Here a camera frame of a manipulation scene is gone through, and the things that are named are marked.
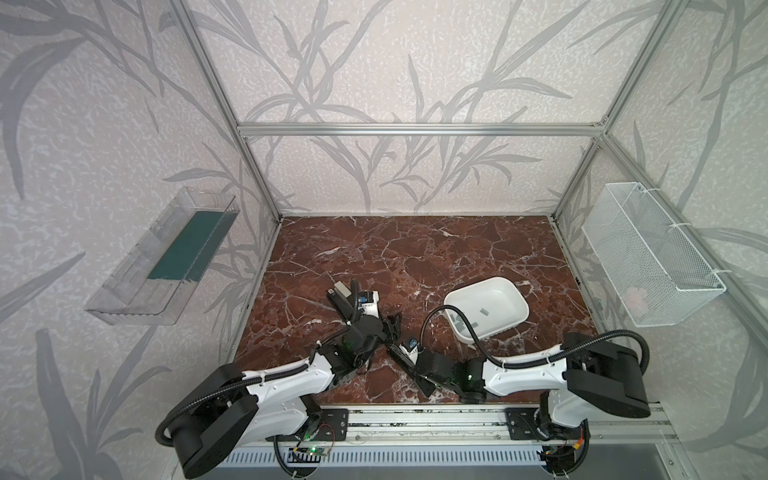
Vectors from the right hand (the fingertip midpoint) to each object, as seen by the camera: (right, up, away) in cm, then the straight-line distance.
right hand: (410, 360), depth 83 cm
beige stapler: (-22, +18, +16) cm, 32 cm away
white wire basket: (+52, +27, -20) cm, 62 cm away
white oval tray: (+27, +12, +13) cm, 32 cm away
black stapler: (-21, +14, +11) cm, 28 cm away
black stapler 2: (-2, +1, -2) cm, 3 cm away
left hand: (-3, +14, +2) cm, 15 cm away
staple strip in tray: (+24, +11, +11) cm, 28 cm away
